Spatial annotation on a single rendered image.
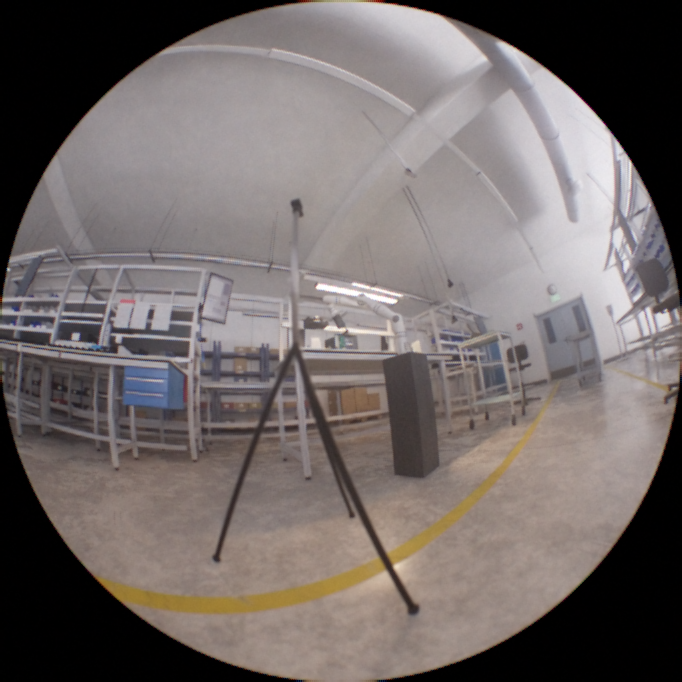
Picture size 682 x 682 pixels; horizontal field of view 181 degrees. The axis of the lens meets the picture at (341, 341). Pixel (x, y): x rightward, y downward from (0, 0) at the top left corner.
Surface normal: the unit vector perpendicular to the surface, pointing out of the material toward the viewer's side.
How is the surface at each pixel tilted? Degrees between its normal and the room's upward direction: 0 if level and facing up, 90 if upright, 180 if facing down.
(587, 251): 90
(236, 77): 180
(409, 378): 90
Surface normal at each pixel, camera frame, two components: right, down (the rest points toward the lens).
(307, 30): 0.10, 0.95
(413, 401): -0.77, -0.11
